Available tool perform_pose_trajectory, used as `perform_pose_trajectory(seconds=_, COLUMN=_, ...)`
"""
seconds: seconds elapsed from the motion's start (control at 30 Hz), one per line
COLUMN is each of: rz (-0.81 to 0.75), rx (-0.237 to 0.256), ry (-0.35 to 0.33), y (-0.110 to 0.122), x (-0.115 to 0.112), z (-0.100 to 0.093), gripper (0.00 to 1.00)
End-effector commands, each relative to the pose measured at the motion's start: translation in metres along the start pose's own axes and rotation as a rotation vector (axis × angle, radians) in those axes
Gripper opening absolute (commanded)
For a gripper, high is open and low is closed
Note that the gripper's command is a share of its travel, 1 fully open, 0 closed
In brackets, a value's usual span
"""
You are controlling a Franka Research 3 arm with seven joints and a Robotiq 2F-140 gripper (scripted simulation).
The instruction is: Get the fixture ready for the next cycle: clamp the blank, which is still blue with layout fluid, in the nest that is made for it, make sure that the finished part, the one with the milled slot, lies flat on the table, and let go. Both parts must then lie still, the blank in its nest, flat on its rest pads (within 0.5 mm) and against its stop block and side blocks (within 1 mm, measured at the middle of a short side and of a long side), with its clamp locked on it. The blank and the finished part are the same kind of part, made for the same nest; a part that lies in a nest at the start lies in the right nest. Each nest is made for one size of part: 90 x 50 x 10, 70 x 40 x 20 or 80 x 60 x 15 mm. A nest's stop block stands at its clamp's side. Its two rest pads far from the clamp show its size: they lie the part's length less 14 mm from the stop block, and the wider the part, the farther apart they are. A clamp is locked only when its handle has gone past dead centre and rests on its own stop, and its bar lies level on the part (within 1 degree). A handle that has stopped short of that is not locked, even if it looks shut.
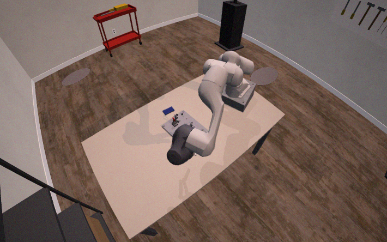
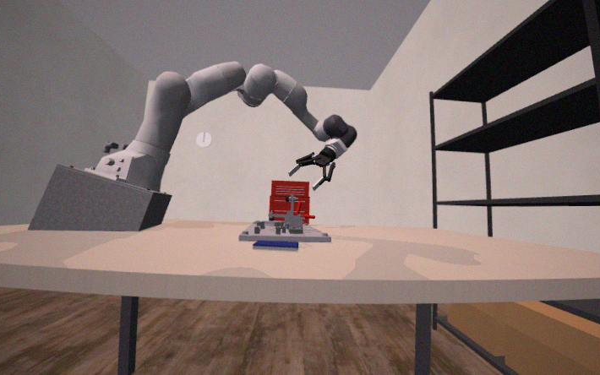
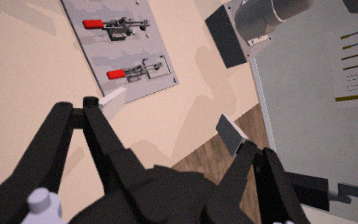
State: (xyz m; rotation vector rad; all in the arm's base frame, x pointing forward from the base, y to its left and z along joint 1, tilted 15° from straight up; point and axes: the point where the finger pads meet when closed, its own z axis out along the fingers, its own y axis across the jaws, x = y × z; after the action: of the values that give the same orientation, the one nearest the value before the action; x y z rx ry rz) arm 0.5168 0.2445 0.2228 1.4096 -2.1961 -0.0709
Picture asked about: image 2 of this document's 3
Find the blue rectangular plate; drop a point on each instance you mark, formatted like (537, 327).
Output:
(273, 245)

